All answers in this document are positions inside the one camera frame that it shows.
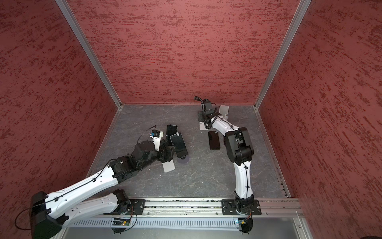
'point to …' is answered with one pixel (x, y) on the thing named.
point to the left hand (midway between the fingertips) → (168, 148)
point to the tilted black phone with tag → (178, 142)
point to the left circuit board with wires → (121, 222)
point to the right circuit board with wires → (246, 224)
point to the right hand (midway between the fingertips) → (203, 116)
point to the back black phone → (171, 130)
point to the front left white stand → (168, 166)
